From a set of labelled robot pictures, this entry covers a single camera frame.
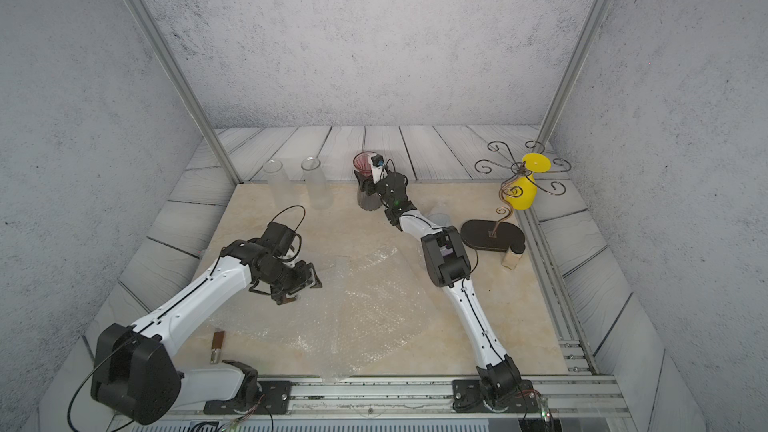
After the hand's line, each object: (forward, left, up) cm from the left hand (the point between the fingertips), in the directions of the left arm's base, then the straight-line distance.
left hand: (318, 289), depth 80 cm
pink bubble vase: (+32, -12, +6) cm, 34 cm away
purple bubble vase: (+26, -36, -2) cm, 44 cm away
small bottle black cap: (+11, -56, -4) cm, 58 cm away
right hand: (+43, -11, +6) cm, 44 cm away
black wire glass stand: (+22, -54, -8) cm, 59 cm away
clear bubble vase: (+42, +7, -3) cm, 42 cm away
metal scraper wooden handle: (-11, +28, -11) cm, 32 cm away
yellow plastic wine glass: (+13, -52, +21) cm, 58 cm away
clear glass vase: (+41, +20, -4) cm, 46 cm away
